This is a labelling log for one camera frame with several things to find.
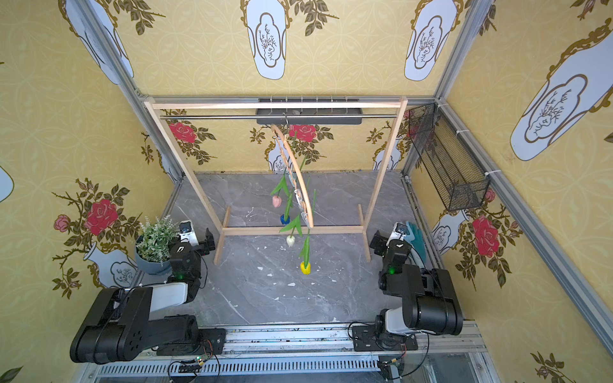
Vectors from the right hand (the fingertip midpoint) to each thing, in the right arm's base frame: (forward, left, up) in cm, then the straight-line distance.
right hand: (390, 233), depth 92 cm
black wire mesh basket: (+11, -21, +20) cm, 31 cm away
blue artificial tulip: (0, +41, +7) cm, 42 cm away
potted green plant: (-16, +82, +10) cm, 84 cm away
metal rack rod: (+32, +45, +30) cm, 63 cm away
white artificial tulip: (-6, +35, +15) cm, 38 cm away
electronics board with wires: (-44, +64, -6) cm, 78 cm away
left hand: (-5, +72, +5) cm, 73 cm away
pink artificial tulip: (+8, +44, +9) cm, 45 cm away
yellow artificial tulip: (-19, +31, +9) cm, 37 cm away
